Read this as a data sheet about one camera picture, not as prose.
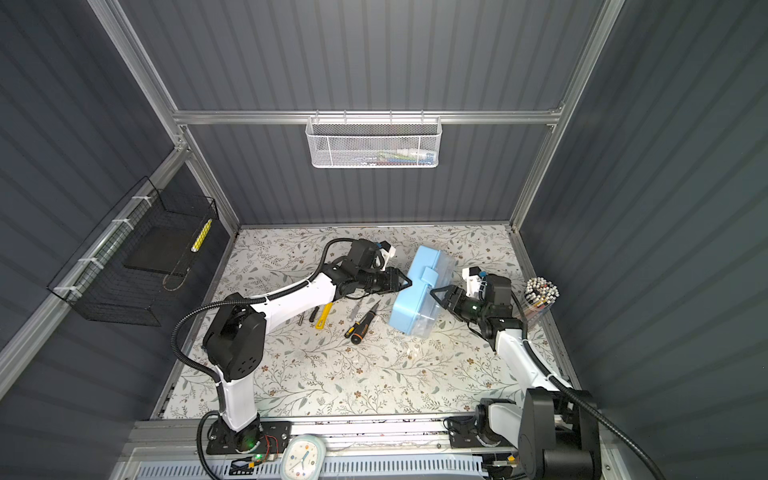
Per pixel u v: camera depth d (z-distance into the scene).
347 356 0.87
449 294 0.75
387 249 0.82
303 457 0.69
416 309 0.79
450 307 0.75
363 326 0.91
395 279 0.79
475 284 0.78
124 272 0.72
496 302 0.66
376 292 0.79
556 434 0.41
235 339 0.50
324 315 0.95
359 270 0.71
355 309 0.96
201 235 0.81
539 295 0.79
